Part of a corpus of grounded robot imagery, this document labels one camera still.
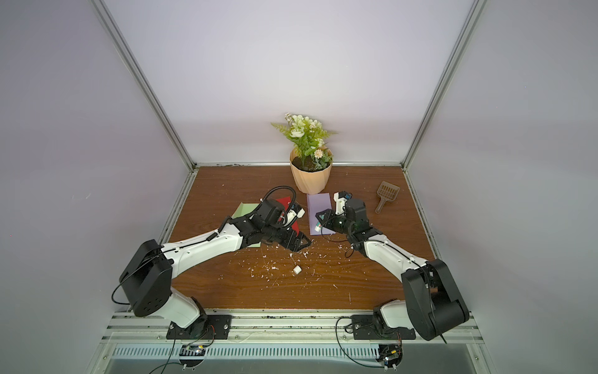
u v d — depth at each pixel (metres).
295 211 0.74
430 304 0.42
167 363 0.69
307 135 0.91
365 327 0.71
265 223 0.64
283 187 0.66
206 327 0.68
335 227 0.77
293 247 0.71
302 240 0.72
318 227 0.83
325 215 0.81
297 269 0.85
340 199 0.80
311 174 0.95
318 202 1.03
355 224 0.66
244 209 1.05
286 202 0.74
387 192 1.10
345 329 0.74
